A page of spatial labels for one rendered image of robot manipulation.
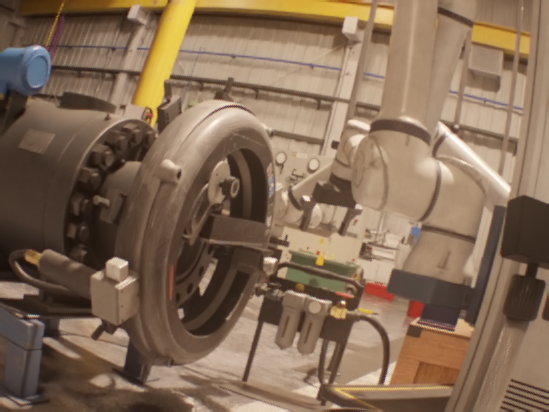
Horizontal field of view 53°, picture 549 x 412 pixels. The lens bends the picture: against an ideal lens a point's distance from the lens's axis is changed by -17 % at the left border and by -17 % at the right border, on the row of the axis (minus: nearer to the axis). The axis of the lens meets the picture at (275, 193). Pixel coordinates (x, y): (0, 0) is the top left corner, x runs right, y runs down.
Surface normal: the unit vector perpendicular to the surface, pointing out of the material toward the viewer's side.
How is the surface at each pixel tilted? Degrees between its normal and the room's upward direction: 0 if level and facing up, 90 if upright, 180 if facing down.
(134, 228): 91
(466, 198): 90
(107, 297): 112
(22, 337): 90
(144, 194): 78
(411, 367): 90
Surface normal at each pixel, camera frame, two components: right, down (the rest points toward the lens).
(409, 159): 0.22, -0.17
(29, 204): -0.35, 0.01
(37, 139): -0.15, -0.57
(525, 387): -0.80, -0.24
